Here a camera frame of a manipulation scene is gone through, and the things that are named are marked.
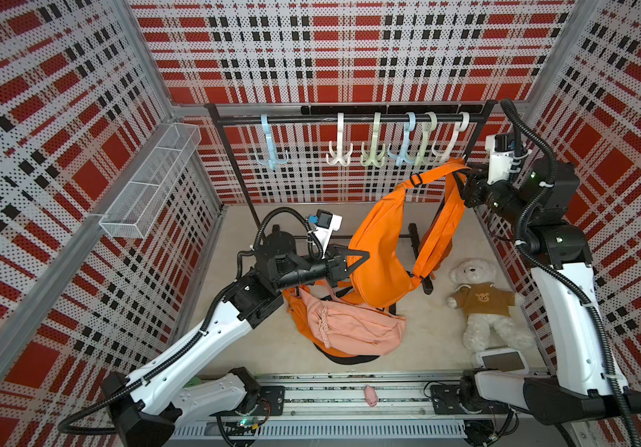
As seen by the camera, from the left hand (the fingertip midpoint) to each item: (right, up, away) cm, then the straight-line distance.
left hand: (370, 257), depth 58 cm
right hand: (+21, +20, +3) cm, 29 cm away
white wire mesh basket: (-74, +15, +33) cm, 82 cm away
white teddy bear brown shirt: (+39, -18, +26) cm, 50 cm away
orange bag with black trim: (-19, -20, +26) cm, 38 cm away
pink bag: (-2, -23, +20) cm, 30 cm away
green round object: (-37, -26, -1) cm, 45 cm away
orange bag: (+21, 0, +12) cm, 24 cm away
